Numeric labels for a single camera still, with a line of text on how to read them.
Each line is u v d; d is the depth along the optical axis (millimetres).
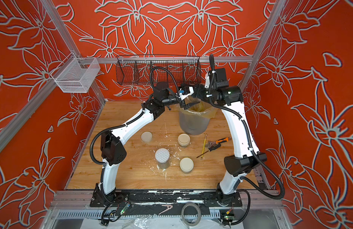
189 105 666
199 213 669
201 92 610
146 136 940
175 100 664
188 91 597
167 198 743
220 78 501
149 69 1007
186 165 777
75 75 908
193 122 899
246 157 418
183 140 878
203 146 924
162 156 762
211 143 943
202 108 1024
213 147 904
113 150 508
